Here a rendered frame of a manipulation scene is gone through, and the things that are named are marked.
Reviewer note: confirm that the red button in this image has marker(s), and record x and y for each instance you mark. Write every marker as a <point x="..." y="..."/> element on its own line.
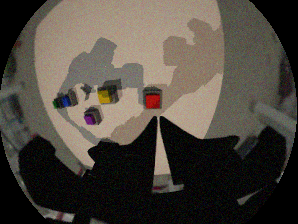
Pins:
<point x="152" y="98"/>

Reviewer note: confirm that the purple button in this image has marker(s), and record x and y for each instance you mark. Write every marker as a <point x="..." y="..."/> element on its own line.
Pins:
<point x="92" y="116"/>

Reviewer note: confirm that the blue button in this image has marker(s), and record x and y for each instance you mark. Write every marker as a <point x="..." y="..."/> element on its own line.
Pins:
<point x="70" y="100"/>

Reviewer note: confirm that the green button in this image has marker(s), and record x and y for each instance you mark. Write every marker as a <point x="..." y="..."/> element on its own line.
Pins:
<point x="57" y="102"/>

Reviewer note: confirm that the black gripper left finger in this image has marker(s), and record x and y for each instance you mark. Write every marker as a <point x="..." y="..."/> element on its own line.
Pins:
<point x="138" y="156"/>

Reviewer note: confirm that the yellow button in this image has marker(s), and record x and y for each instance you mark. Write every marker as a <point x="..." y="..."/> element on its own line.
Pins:
<point x="107" y="94"/>

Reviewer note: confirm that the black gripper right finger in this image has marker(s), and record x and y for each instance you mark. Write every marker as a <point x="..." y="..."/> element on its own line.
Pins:
<point x="184" y="151"/>

